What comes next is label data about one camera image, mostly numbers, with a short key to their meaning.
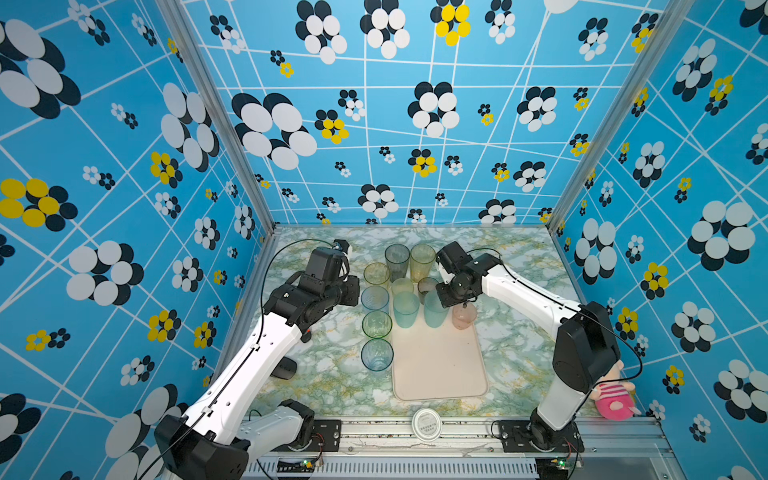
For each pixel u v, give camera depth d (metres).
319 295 0.53
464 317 0.94
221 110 0.86
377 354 0.75
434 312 0.89
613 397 0.75
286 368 0.83
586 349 0.46
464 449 0.72
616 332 0.90
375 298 0.92
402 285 0.98
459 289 0.74
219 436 0.37
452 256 0.70
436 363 0.89
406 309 0.86
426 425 0.70
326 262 0.53
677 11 0.67
